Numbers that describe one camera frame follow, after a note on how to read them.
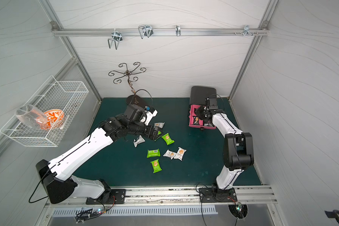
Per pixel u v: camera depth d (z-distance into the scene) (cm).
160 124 101
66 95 80
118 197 73
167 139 93
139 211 70
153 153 88
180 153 88
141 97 123
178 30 78
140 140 93
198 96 102
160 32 79
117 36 78
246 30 76
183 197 75
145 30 76
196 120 93
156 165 83
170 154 87
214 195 67
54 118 67
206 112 80
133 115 54
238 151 48
